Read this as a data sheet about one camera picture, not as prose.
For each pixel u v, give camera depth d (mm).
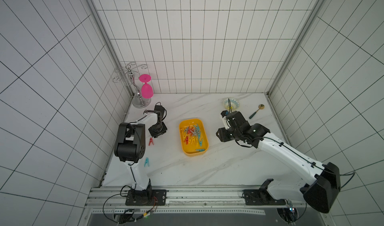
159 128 819
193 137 945
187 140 923
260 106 1099
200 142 911
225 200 728
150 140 926
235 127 590
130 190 655
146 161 848
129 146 507
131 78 975
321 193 383
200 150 881
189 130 964
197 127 976
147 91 1035
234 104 1102
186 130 965
